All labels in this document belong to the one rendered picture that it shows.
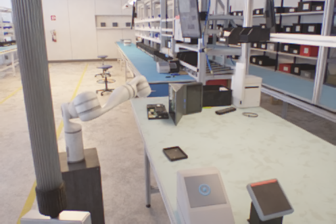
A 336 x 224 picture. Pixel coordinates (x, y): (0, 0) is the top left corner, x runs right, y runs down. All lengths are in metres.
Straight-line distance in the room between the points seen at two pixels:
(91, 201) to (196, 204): 0.92
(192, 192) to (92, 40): 12.12
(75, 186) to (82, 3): 11.58
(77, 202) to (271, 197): 1.06
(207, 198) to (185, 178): 0.08
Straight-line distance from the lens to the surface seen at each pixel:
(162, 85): 3.20
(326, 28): 2.49
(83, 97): 1.03
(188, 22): 2.90
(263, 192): 0.84
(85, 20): 12.73
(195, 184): 0.79
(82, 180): 1.52
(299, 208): 1.01
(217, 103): 1.95
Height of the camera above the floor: 1.56
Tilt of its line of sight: 15 degrees down
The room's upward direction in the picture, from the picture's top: straight up
